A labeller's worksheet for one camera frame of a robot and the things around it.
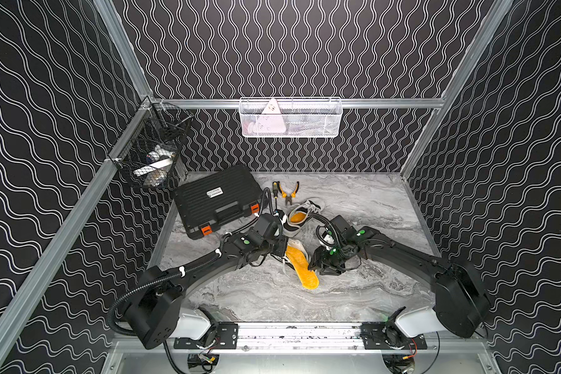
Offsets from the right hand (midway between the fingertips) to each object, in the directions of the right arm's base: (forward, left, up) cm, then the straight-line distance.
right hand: (313, 269), depth 81 cm
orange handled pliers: (+38, +9, -6) cm, 39 cm away
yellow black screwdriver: (+42, +15, -6) cm, 45 cm away
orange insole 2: (+2, +5, 0) cm, 5 cm away
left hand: (+9, +9, +5) cm, 14 cm away
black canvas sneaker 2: (+8, +4, 0) cm, 9 cm away
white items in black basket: (+19, +50, +28) cm, 61 cm away
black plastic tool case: (+29, +44, -1) cm, 52 cm away
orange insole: (+25, +5, -3) cm, 25 cm away
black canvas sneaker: (+27, 0, 0) cm, 27 cm away
